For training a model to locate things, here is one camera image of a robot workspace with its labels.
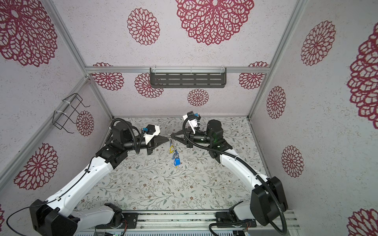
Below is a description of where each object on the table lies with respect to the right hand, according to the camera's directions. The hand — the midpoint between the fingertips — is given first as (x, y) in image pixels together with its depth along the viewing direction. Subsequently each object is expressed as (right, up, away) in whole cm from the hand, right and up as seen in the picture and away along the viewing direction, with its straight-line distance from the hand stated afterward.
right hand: (172, 135), depth 64 cm
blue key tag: (+2, -11, +5) cm, 12 cm away
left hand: (-3, -2, +4) cm, 6 cm away
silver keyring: (-1, -1, +1) cm, 1 cm away
